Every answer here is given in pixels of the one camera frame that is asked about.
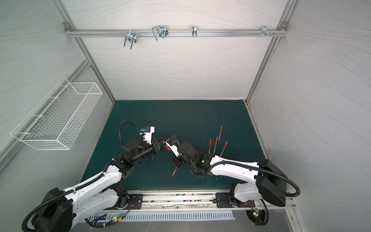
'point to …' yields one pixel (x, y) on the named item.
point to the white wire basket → (58, 119)
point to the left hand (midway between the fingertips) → (165, 140)
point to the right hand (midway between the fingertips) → (171, 150)
